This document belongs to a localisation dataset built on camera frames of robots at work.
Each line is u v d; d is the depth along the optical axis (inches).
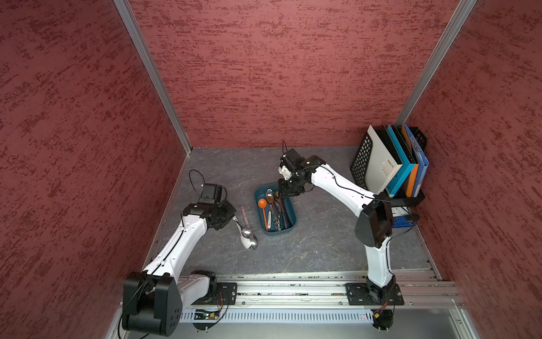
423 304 30.3
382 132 33.7
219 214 30.6
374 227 19.4
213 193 25.8
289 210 36.8
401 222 36.3
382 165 32.4
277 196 38.3
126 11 28.0
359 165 39.7
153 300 15.2
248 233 31.9
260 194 38.7
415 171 31.2
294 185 28.9
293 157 27.0
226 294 29.9
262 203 38.3
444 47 31.7
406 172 31.1
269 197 38.3
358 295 28.9
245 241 33.3
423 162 30.5
